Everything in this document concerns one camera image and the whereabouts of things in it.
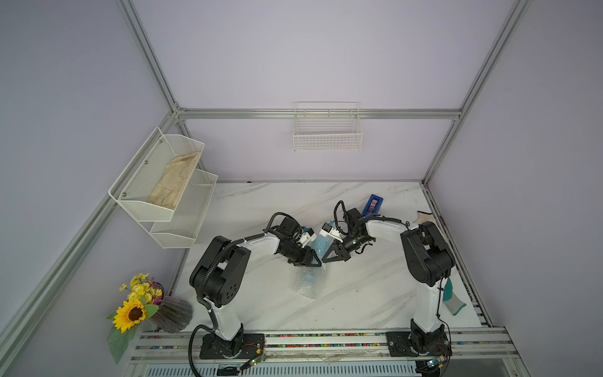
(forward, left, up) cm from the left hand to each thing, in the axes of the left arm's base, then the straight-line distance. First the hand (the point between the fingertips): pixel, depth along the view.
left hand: (315, 266), depth 88 cm
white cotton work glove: (+25, -51, -3) cm, 57 cm away
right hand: (+1, -5, +1) cm, 5 cm away
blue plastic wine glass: (-5, 0, +3) cm, 6 cm away
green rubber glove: (-9, -49, -4) cm, 50 cm away
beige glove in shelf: (+22, +50, +26) cm, 60 cm away
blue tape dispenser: (+28, -27, +3) cm, 39 cm away
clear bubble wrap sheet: (-8, +2, -2) cm, 9 cm away
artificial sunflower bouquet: (-19, +45, +21) cm, 53 cm away
